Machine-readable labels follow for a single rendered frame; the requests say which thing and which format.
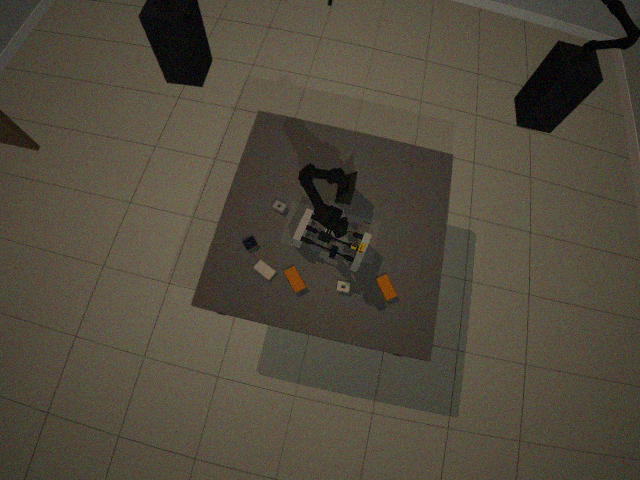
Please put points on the orange rectangular block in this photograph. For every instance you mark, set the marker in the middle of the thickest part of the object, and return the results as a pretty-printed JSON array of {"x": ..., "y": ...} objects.
[
  {"x": 294, "y": 279},
  {"x": 385, "y": 287}
]

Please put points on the beige flat block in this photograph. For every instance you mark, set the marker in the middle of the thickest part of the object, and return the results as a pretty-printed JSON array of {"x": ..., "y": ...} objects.
[{"x": 264, "y": 270}]

